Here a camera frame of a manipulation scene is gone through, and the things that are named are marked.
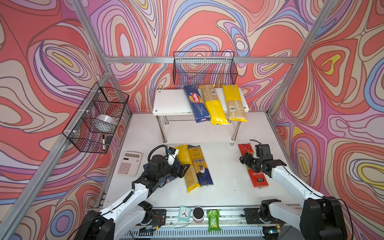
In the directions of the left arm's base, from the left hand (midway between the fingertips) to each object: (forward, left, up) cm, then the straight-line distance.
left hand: (184, 161), depth 82 cm
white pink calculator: (+3, +34, -9) cm, 35 cm away
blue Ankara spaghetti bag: (+1, -9, -8) cm, 12 cm away
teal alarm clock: (-24, -1, -9) cm, 25 cm away
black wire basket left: (+10, +46, +19) cm, 51 cm away
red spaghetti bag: (-7, -42, -7) cm, 43 cm away
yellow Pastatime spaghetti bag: (-7, -4, -7) cm, 11 cm away
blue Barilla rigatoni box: (-8, +9, -5) cm, 13 cm away
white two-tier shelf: (+32, +7, -4) cm, 33 cm away
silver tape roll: (+13, +38, +22) cm, 46 cm away
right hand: (+2, -36, -6) cm, 36 cm away
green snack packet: (-27, -15, -9) cm, 32 cm away
